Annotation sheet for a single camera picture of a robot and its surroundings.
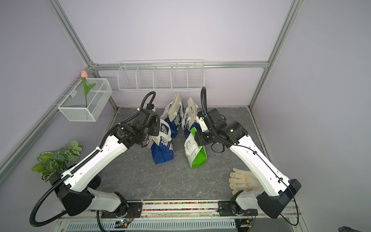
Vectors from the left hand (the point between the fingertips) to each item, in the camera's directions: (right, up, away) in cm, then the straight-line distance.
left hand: (153, 124), depth 74 cm
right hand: (+24, -6, -3) cm, 25 cm away
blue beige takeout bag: (+4, -12, +2) cm, 12 cm away
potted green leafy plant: (-42, -17, -8) cm, 46 cm away
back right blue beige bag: (+19, +3, +12) cm, 23 cm away
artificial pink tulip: (-41, +21, +9) cm, 47 cm away
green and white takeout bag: (+22, -16, 0) cm, 27 cm away
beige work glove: (+48, -32, +8) cm, 59 cm away
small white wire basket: (-43, +9, +2) cm, 44 cm away
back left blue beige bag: (+9, +6, +12) cm, 16 cm away
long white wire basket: (-1, +34, +25) cm, 42 cm away
